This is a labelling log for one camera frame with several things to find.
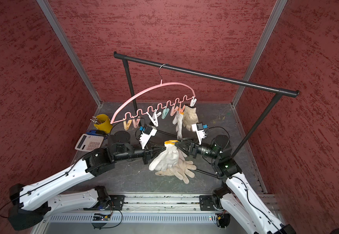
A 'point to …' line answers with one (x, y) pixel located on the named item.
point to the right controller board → (222, 220)
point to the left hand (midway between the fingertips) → (163, 151)
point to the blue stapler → (97, 132)
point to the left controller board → (100, 217)
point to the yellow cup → (105, 124)
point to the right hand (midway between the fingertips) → (176, 147)
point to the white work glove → (178, 119)
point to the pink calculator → (88, 142)
